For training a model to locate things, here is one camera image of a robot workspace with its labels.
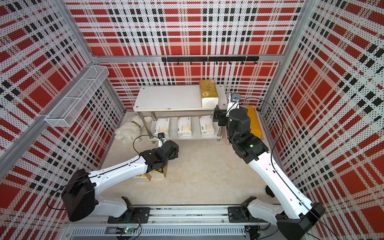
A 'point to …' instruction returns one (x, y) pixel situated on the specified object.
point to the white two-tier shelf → (173, 98)
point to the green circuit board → (126, 230)
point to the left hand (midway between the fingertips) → (170, 149)
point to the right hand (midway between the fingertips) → (229, 105)
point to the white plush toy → (131, 130)
